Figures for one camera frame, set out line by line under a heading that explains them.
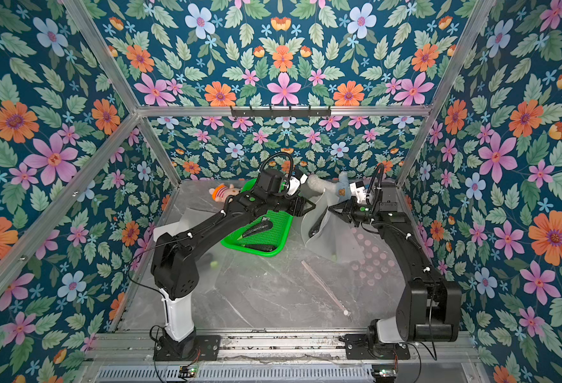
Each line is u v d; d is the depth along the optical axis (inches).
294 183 29.4
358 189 30.0
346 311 31.7
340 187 42.1
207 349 29.0
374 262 36.6
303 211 29.6
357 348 29.0
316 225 32.2
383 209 25.3
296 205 28.6
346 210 28.6
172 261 20.6
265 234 39.1
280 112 36.4
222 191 42.3
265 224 38.8
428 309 16.3
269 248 35.9
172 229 38.0
